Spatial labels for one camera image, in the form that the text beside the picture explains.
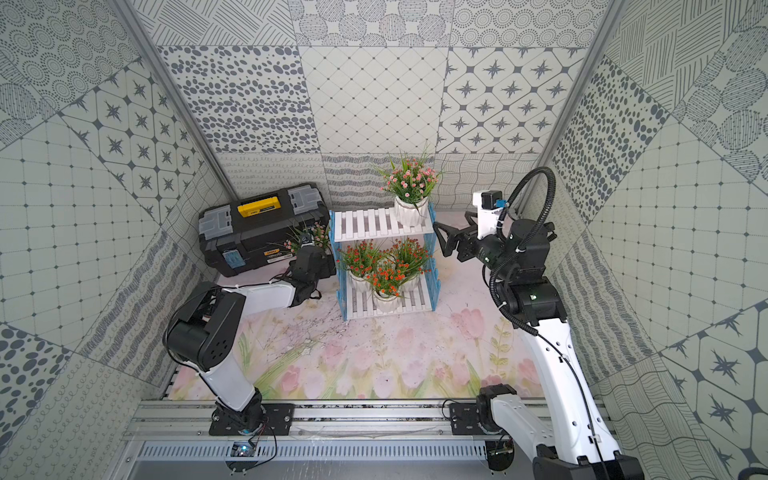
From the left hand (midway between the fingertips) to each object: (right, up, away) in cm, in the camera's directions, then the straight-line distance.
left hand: (328, 259), depth 96 cm
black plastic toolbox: (-22, +8, -6) cm, 24 cm away
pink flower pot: (-2, +7, -3) cm, 7 cm away
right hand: (+35, +10, -30) cm, 47 cm away
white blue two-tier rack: (+10, +10, -16) cm, 22 cm away
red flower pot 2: (+27, +2, -8) cm, 28 cm away
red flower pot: (+12, +1, -11) cm, 16 cm away
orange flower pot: (+21, -5, -14) cm, 26 cm away
